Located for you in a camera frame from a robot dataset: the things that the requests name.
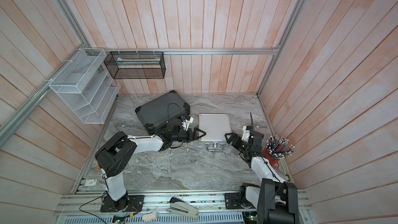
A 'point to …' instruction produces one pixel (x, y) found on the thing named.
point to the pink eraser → (150, 216)
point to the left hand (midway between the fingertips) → (202, 137)
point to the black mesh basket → (136, 65)
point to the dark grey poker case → (160, 113)
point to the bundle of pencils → (279, 146)
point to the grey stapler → (178, 205)
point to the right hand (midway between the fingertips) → (230, 136)
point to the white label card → (89, 182)
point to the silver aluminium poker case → (215, 126)
